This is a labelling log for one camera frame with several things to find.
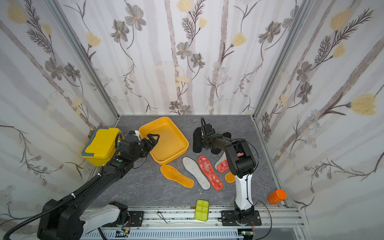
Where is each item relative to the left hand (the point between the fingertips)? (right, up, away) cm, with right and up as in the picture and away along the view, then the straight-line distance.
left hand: (158, 138), depth 81 cm
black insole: (+22, -2, +12) cm, 25 cm away
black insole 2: (+34, -9, +18) cm, 40 cm away
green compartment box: (+24, -38, -5) cm, 45 cm away
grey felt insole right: (+38, -14, +15) cm, 43 cm away
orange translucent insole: (+8, -23, +7) cm, 26 cm away
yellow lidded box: (-33, -4, +5) cm, 34 cm away
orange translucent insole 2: (+41, -24, +7) cm, 48 cm away
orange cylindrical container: (+61, -28, -8) cm, 68 cm away
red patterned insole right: (+38, -18, +11) cm, 43 cm away
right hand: (+23, -2, +21) cm, 31 cm away
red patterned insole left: (+33, -26, +5) cm, 42 cm away
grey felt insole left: (+21, -21, +10) cm, 31 cm away
